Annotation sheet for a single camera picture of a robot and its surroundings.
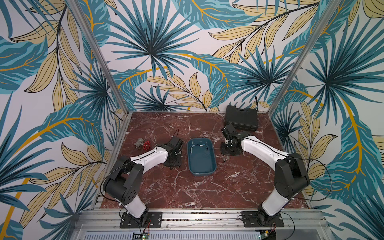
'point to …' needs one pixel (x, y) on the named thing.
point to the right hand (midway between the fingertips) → (224, 151)
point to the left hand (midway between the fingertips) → (175, 164)
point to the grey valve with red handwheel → (145, 144)
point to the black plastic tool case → (245, 119)
